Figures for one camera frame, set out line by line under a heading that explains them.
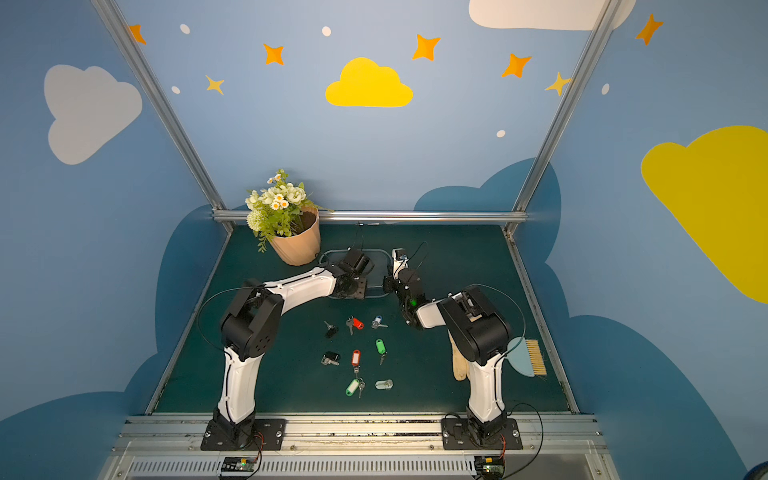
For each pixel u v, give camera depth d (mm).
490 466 730
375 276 1031
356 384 833
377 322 954
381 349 886
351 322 954
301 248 1013
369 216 1279
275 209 803
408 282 750
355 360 869
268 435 740
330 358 876
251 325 537
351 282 782
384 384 824
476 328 532
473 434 651
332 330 929
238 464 718
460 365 863
